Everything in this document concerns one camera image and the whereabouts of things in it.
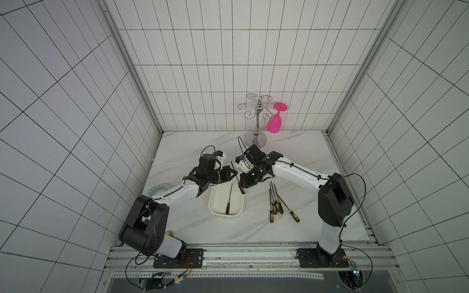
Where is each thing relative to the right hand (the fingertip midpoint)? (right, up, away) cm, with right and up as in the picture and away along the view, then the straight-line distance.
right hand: (234, 187), depth 83 cm
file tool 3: (+19, -12, +2) cm, 23 cm away
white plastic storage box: (-8, -6, +8) cm, 13 cm away
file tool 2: (+18, -15, 0) cm, 23 cm away
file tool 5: (+28, -14, 0) cm, 31 cm away
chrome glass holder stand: (+13, +24, +31) cm, 42 cm away
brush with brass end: (-29, -19, -4) cm, 35 cm away
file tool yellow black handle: (-3, -9, +4) cm, 10 cm away
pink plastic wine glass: (+22, +32, +19) cm, 44 cm away
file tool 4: (+22, -9, +5) cm, 24 cm away
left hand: (0, +5, +3) cm, 6 cm away
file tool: (+4, -1, 0) cm, 4 cm away
